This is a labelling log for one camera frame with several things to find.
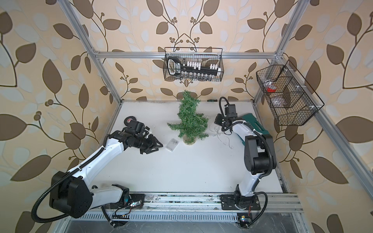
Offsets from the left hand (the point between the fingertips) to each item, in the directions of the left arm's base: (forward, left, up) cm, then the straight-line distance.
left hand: (159, 144), depth 79 cm
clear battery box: (+9, -5, -15) cm, 18 cm away
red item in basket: (+25, -62, +19) cm, 70 cm away
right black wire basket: (+16, -69, +20) cm, 74 cm away
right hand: (+22, -35, -5) cm, 42 cm away
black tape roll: (+28, +30, -14) cm, 44 cm away
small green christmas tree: (+8, -17, +8) cm, 21 cm away
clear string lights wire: (+14, -39, -15) cm, 44 cm away
